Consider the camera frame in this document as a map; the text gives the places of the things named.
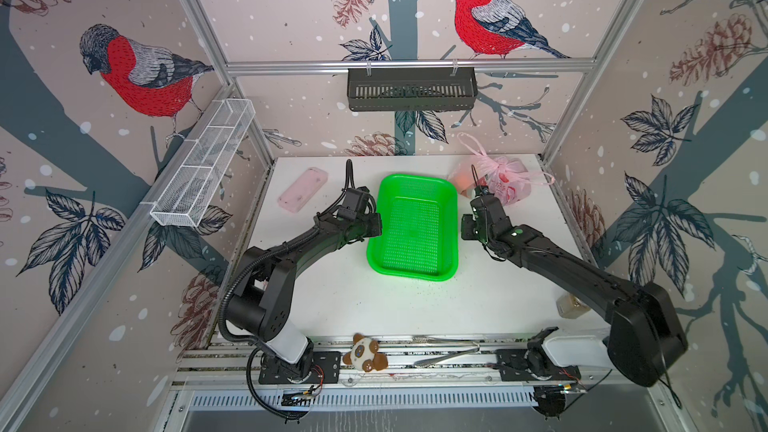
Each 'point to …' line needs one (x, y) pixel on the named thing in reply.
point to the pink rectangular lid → (302, 189)
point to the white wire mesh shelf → (202, 165)
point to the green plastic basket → (419, 238)
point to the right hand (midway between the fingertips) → (465, 222)
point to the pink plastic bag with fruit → (507, 179)
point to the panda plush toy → (364, 355)
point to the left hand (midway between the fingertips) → (381, 224)
